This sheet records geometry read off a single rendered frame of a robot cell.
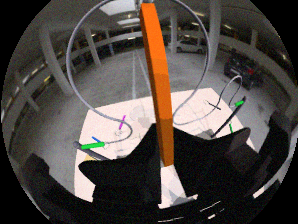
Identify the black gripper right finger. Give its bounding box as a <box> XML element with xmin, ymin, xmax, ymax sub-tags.
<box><xmin>173</xmin><ymin>125</ymin><xmax>251</xmax><ymax>198</ymax></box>

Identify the tan rectangular block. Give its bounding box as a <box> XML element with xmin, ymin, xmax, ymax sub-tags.
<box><xmin>84</xmin><ymin>155</ymin><xmax>97</xmax><ymax>161</ymax></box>

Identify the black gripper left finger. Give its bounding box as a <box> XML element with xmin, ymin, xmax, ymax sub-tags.
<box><xmin>78</xmin><ymin>123</ymin><xmax>162</xmax><ymax>204</ymax></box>

